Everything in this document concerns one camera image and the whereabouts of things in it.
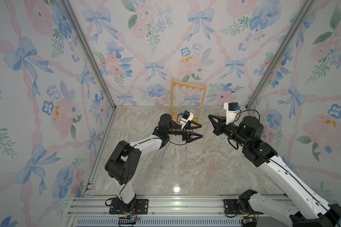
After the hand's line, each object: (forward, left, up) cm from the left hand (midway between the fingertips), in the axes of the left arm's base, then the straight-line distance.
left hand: (201, 131), depth 73 cm
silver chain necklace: (-4, +22, -26) cm, 35 cm away
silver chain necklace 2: (-9, +7, -27) cm, 29 cm away
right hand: (+2, -3, +10) cm, 11 cm away
